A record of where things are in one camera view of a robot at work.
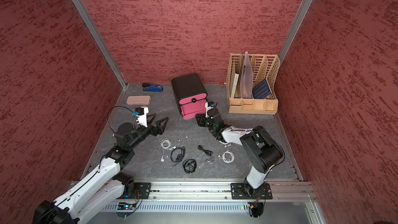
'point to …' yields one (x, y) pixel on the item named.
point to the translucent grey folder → (246, 78)
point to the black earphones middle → (177, 154)
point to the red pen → (223, 83)
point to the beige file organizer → (264, 66)
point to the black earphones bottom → (189, 165)
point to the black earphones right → (208, 153)
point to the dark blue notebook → (261, 90)
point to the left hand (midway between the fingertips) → (162, 119)
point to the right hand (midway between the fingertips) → (197, 118)
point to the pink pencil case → (138, 100)
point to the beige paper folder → (234, 81)
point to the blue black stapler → (147, 86)
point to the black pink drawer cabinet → (190, 95)
